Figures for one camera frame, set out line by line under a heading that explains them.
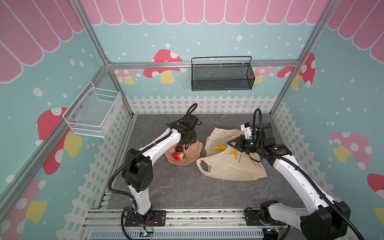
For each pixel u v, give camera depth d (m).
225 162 0.74
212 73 0.95
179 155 0.92
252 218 0.74
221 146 0.99
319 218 0.38
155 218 0.74
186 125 0.68
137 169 0.48
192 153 0.96
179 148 0.94
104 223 0.76
